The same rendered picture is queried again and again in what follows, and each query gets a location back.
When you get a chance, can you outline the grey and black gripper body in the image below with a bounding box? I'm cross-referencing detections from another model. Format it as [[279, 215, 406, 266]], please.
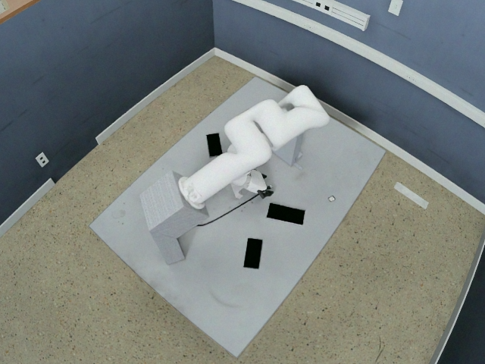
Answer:
[[247, 170, 267, 193]]

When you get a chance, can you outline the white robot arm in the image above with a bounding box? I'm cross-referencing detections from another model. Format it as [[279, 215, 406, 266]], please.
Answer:
[[179, 86, 330, 209]]

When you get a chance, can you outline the black rectangular block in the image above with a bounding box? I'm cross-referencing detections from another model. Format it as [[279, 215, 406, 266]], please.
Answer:
[[243, 238, 263, 269]]

